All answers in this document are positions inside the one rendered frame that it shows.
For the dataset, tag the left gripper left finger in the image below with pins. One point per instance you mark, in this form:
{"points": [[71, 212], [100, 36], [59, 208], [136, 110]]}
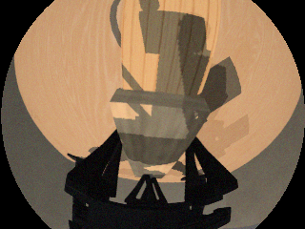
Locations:
{"points": [[87, 177]]}

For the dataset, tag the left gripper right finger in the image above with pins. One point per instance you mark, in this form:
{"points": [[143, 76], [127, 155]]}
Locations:
{"points": [[219, 180]]}

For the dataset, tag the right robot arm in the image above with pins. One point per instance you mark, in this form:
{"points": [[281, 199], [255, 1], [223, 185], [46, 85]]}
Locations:
{"points": [[203, 181]]}

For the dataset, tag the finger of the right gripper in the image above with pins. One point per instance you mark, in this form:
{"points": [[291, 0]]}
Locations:
{"points": [[131, 198], [158, 191]]}

